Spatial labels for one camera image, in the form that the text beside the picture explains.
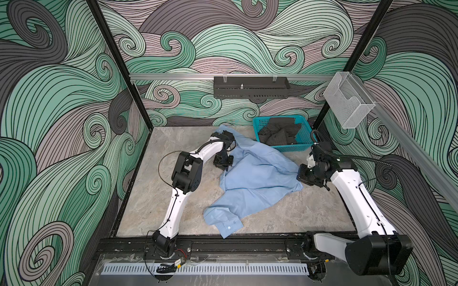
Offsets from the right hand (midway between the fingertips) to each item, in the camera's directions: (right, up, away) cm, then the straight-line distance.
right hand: (300, 178), depth 78 cm
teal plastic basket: (+16, +19, +33) cm, 41 cm away
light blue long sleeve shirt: (-17, -1, +15) cm, 23 cm away
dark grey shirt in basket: (0, +23, +29) cm, 37 cm away
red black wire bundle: (-57, -36, -6) cm, 68 cm away
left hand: (-32, +2, +20) cm, 38 cm away
